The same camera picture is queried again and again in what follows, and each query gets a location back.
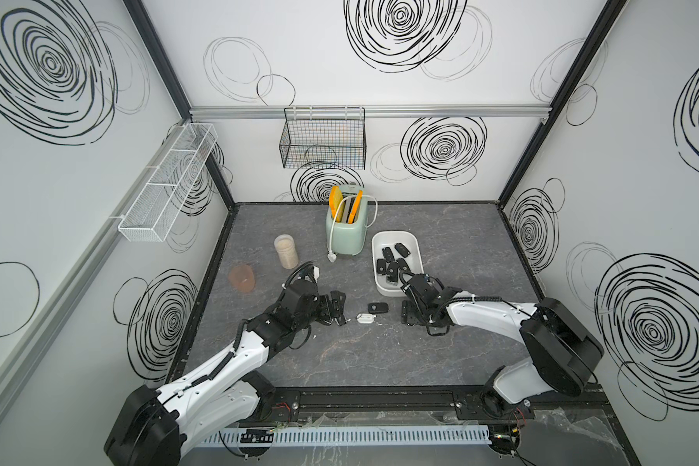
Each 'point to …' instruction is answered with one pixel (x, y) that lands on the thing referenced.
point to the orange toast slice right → (355, 208)
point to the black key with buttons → (403, 250)
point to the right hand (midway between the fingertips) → (412, 317)
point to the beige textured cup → (286, 250)
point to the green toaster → (348, 236)
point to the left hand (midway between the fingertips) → (333, 297)
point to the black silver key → (392, 273)
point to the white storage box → (394, 252)
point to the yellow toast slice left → (336, 203)
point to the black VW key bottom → (403, 265)
